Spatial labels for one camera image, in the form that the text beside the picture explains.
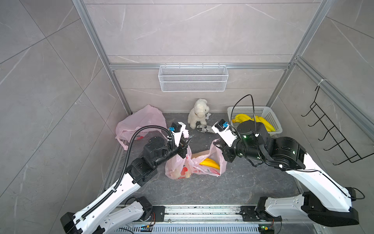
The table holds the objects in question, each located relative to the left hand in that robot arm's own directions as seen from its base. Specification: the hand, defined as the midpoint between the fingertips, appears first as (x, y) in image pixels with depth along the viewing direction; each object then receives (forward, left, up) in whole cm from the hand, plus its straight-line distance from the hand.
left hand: (193, 134), depth 61 cm
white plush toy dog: (+33, -5, -22) cm, 40 cm away
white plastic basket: (+40, -60, -30) cm, 78 cm away
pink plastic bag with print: (-8, +7, -15) cm, 19 cm away
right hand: (-5, -9, +1) cm, 11 cm away
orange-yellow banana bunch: (-4, -9, -21) cm, 23 cm away
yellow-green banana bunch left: (+34, -38, -29) cm, 58 cm away
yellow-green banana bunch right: (+25, -55, -29) cm, 68 cm away
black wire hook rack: (-4, -66, -4) cm, 66 cm away
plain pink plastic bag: (+41, +34, -31) cm, 61 cm away
